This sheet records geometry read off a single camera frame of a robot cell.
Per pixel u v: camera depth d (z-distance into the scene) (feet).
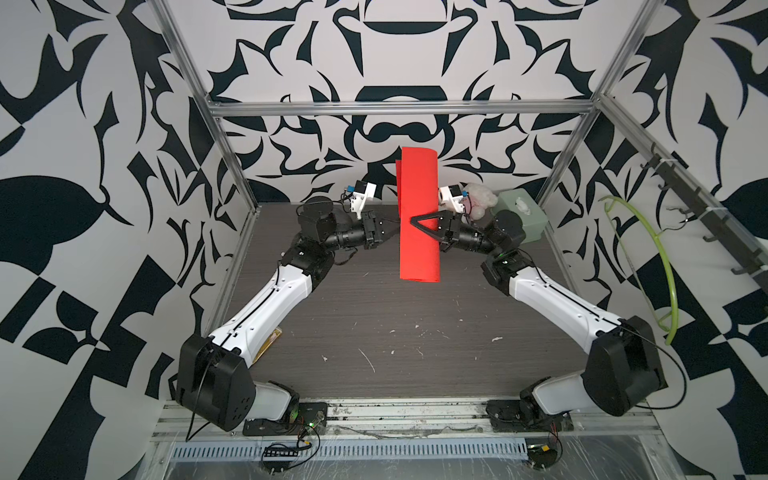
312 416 2.43
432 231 2.01
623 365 1.39
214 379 1.32
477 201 3.63
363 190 2.13
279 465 2.26
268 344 2.79
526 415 2.22
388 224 2.11
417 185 2.10
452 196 2.17
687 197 2.08
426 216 2.07
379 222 2.08
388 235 2.07
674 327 2.10
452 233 1.98
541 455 2.34
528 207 3.60
